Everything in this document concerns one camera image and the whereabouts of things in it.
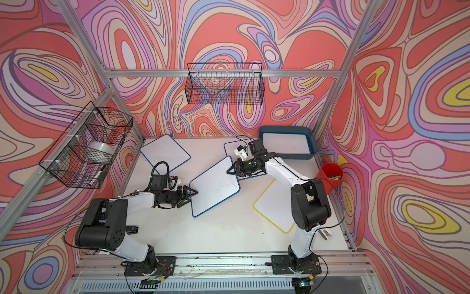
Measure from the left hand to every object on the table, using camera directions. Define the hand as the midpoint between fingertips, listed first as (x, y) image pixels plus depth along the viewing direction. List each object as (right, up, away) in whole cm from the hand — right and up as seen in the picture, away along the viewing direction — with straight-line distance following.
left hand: (195, 197), depth 90 cm
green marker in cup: (+68, +10, -5) cm, 69 cm away
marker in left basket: (-35, +13, -19) cm, 42 cm away
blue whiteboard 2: (-24, +25, +25) cm, 42 cm away
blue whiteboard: (+54, +29, +27) cm, 67 cm away
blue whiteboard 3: (+17, +26, +25) cm, 40 cm away
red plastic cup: (+66, +12, -4) cm, 67 cm away
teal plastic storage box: (+45, +38, +27) cm, 65 cm away
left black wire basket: (-42, +19, -24) cm, 52 cm away
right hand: (+18, +11, -6) cm, 22 cm away
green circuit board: (-14, -30, -18) cm, 38 cm away
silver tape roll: (-32, +23, -21) cm, 44 cm away
